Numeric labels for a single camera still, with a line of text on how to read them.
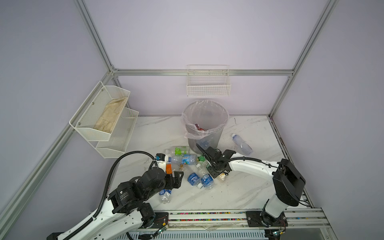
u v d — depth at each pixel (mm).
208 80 949
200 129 1044
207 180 817
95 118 767
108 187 457
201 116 974
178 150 933
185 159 878
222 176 801
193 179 818
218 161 628
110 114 801
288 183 446
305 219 762
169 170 863
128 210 445
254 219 732
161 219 742
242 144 983
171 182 582
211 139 939
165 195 793
